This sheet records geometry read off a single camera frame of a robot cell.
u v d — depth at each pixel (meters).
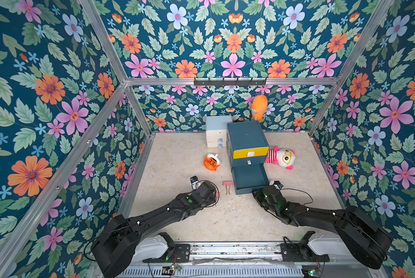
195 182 0.77
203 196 0.65
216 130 1.01
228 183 0.96
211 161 0.98
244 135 0.91
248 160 0.92
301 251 0.65
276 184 0.81
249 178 0.93
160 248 0.61
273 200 0.68
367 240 0.42
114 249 0.40
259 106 0.96
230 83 0.93
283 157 0.98
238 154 0.86
